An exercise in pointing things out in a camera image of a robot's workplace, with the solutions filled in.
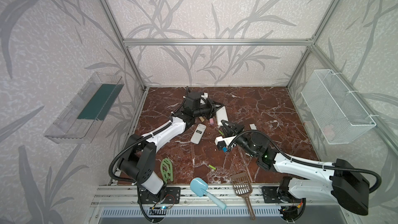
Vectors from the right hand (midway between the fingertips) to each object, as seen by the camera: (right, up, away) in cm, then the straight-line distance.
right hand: (226, 114), depth 72 cm
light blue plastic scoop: (-12, -37, +5) cm, 39 cm away
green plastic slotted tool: (-31, -30, +10) cm, 45 cm away
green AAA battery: (-7, -29, +11) cm, 32 cm away
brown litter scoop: (+9, -38, +5) cm, 39 cm away
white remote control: (-15, -14, +22) cm, 30 cm away
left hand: (+1, +6, +6) cm, 8 cm away
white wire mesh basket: (+46, -1, -9) cm, 47 cm away
